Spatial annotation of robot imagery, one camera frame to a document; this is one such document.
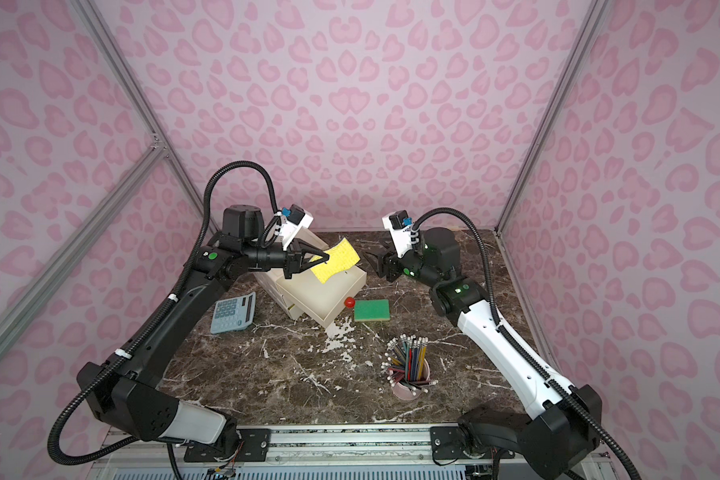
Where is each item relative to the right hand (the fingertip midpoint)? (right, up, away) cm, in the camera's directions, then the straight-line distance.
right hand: (373, 248), depth 70 cm
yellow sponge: (-7, -2, -2) cm, 8 cm away
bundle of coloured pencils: (+8, -29, +6) cm, 31 cm away
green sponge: (0, -19, +25) cm, 32 cm away
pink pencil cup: (+9, -39, +13) cm, 42 cm away
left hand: (-10, -2, -2) cm, 11 cm away
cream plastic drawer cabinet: (-21, -13, +18) cm, 30 cm away
